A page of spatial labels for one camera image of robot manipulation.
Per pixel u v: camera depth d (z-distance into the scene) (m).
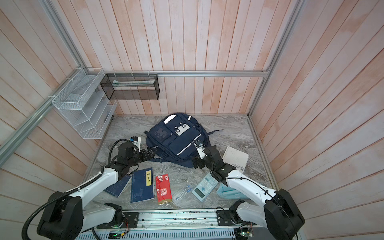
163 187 0.84
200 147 0.71
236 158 0.95
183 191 0.82
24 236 0.36
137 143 0.79
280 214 0.40
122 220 0.72
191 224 0.73
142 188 0.82
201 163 0.75
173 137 1.01
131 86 1.06
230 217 0.66
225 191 0.78
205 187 0.83
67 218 0.41
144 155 0.76
